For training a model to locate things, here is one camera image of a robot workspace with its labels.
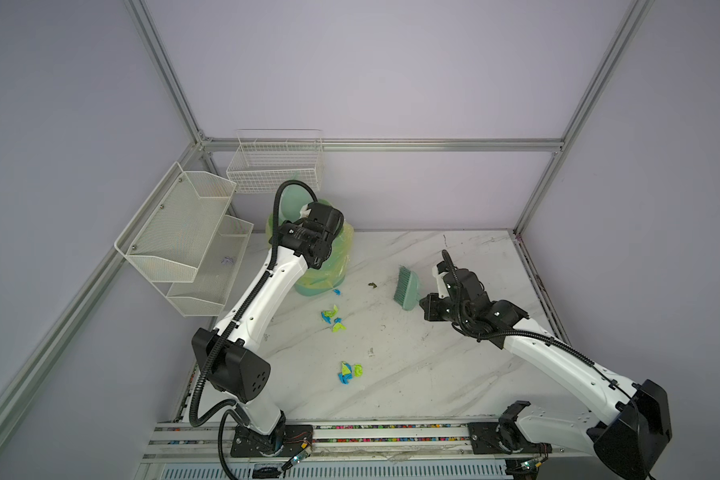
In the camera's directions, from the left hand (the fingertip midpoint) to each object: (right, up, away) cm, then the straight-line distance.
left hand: (274, 239), depth 74 cm
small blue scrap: (+13, -17, +28) cm, 35 cm away
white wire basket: (-10, +28, +22) cm, 37 cm away
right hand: (+37, -16, +5) cm, 41 cm away
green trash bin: (+12, -11, +16) cm, 23 cm away
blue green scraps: (+10, -23, +22) cm, 34 cm away
